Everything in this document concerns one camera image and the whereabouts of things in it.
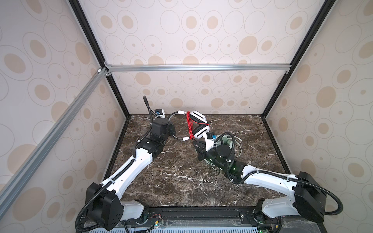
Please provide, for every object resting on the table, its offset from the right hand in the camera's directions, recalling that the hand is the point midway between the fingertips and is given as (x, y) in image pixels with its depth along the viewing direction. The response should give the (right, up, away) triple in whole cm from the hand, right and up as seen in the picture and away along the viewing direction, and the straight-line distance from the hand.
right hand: (194, 142), depth 73 cm
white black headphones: (+2, +7, -2) cm, 8 cm away
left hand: (-10, +12, +4) cm, 16 cm away
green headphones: (+21, 0, +22) cm, 30 cm away
